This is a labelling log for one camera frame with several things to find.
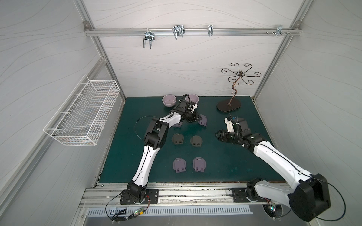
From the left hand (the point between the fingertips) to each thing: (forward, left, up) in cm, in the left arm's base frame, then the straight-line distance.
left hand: (203, 118), depth 101 cm
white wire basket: (-22, +64, +26) cm, 73 cm away
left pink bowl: (+19, +27, -1) cm, 33 cm away
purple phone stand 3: (-32, +16, -5) cm, 36 cm away
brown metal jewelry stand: (+17, -25, -3) cm, 30 cm away
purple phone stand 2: (0, 0, -3) cm, 3 cm away
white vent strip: (-56, +34, -4) cm, 65 cm away
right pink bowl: (+23, +7, 0) cm, 24 cm away
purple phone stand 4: (-31, +4, -6) cm, 32 cm away
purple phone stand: (-13, +17, +12) cm, 24 cm away
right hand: (-18, -7, +9) cm, 21 cm away
